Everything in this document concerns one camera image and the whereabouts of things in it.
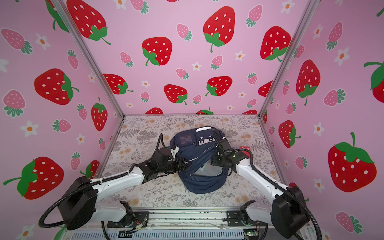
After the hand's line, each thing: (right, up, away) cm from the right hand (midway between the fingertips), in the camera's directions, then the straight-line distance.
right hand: (213, 159), depth 84 cm
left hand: (-14, -2, -4) cm, 14 cm away
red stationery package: (+11, +8, -24) cm, 27 cm away
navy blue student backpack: (-10, +7, +9) cm, 15 cm away
